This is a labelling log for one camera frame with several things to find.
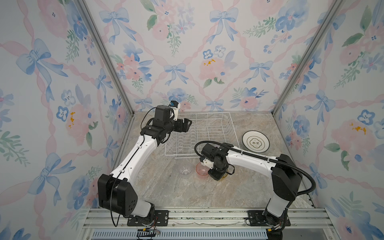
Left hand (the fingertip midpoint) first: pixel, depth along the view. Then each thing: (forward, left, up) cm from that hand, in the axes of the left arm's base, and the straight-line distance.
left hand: (184, 119), depth 79 cm
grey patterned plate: (+3, -47, -25) cm, 53 cm away
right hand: (-22, -17, -22) cm, 36 cm away
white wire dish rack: (+15, -15, -26) cm, 34 cm away
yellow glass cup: (-25, -21, -14) cm, 35 cm away
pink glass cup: (-18, -11, -26) cm, 33 cm away
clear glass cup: (-17, -1, -28) cm, 32 cm away
